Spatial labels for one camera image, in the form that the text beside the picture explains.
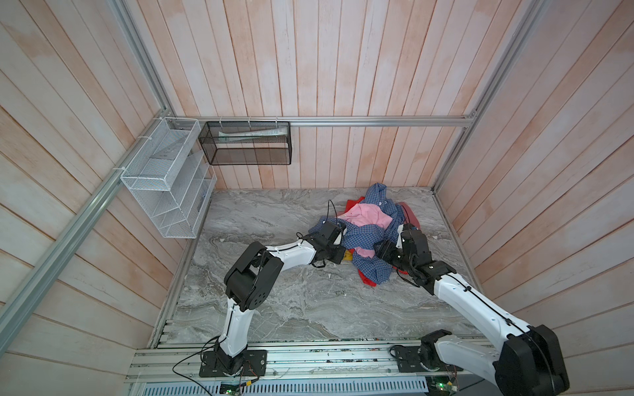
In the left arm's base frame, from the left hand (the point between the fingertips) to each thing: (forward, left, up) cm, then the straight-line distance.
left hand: (340, 256), depth 95 cm
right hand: (-2, -13, +10) cm, 16 cm away
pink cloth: (+12, -10, +11) cm, 19 cm away
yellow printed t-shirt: (-1, -3, +2) cm, 3 cm away
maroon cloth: (+21, -33, -1) cm, 39 cm away
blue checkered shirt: (-7, -12, +3) cm, 15 cm away
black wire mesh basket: (+43, +40, +22) cm, 63 cm away
